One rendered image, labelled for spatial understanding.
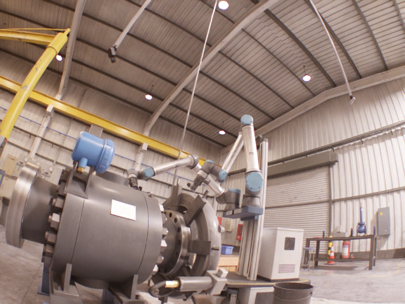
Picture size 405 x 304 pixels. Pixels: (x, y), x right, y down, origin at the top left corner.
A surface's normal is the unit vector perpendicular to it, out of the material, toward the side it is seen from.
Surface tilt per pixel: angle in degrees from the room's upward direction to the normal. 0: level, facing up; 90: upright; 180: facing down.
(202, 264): 90
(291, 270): 90
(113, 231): 85
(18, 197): 80
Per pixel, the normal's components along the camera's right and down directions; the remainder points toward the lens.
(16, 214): 0.62, -0.06
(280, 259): 0.24, -0.35
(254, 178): -0.17, -0.33
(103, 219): 0.66, -0.42
